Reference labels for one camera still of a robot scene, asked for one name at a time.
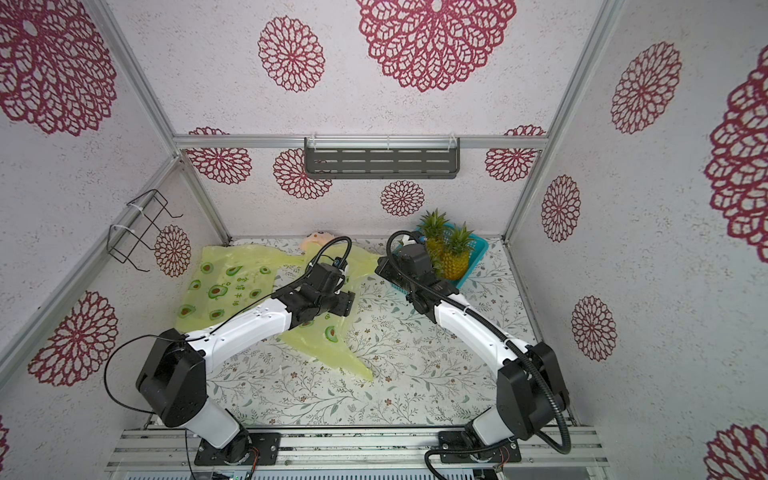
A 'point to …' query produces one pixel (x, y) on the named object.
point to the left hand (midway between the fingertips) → (343, 295)
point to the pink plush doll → (321, 238)
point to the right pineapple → (455, 259)
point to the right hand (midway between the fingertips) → (375, 255)
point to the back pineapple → (433, 229)
